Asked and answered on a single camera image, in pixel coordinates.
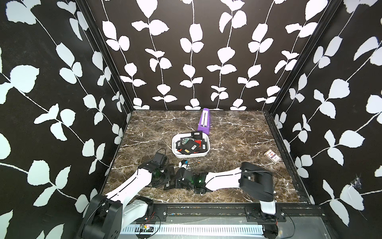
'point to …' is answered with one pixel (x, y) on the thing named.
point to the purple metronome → (204, 123)
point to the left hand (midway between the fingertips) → (169, 178)
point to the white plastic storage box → (206, 147)
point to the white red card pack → (272, 156)
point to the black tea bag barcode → (197, 135)
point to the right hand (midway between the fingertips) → (170, 181)
